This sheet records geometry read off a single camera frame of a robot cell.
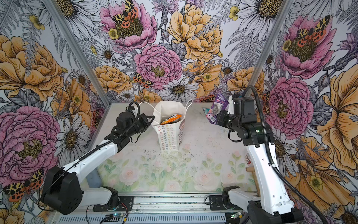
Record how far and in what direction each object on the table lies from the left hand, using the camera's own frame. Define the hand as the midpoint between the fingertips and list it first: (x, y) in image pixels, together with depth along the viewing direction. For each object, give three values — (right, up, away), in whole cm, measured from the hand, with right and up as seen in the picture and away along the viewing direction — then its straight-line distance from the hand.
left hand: (155, 120), depth 81 cm
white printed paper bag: (+8, -9, +2) cm, 12 cm away
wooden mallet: (+57, -30, +4) cm, 65 cm away
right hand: (+32, 0, -15) cm, 35 cm away
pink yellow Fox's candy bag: (+10, +1, +5) cm, 12 cm away
